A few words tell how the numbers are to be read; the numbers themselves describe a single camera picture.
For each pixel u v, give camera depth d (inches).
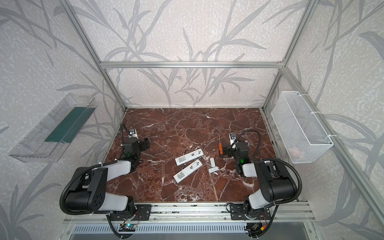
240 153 28.5
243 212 28.9
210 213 29.7
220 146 38.2
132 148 27.5
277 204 19.4
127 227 28.1
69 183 17.4
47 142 24.9
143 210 29.2
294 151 28.5
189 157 36.1
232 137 32.0
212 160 36.0
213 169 35.0
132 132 31.1
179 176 33.2
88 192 17.2
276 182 17.7
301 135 24.3
